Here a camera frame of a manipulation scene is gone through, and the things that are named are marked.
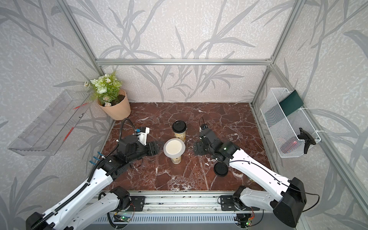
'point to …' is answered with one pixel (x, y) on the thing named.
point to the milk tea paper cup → (181, 135)
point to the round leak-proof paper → (174, 148)
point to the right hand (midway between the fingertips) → (201, 144)
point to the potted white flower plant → (114, 100)
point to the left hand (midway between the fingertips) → (160, 143)
